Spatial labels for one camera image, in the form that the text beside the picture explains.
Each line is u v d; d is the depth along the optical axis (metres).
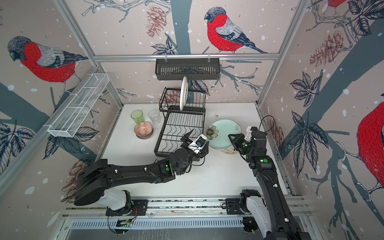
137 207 0.73
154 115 1.10
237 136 0.68
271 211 0.42
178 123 1.07
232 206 0.73
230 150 0.93
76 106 0.77
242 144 0.66
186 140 0.65
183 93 0.79
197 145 0.59
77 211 0.73
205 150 0.66
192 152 0.63
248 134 0.70
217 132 0.82
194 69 1.07
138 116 1.06
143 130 1.00
